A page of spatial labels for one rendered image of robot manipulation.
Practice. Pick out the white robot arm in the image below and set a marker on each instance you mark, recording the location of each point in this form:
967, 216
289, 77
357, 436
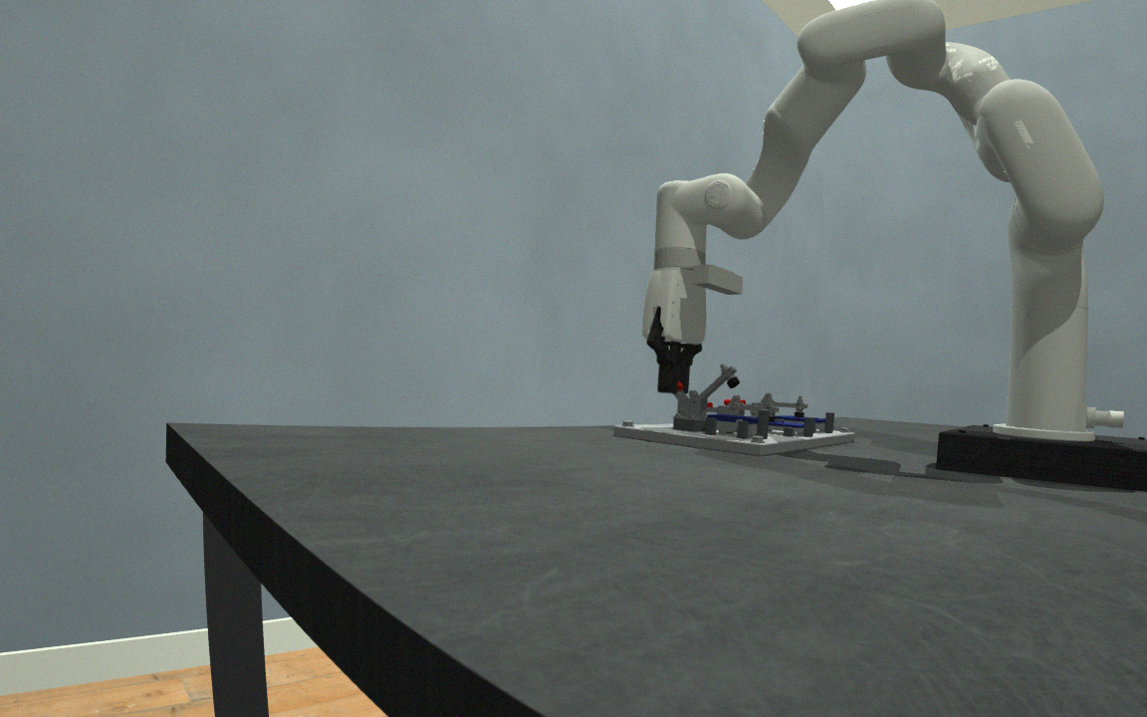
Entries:
1022, 136

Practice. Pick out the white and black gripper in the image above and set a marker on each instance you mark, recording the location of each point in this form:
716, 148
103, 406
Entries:
678, 310

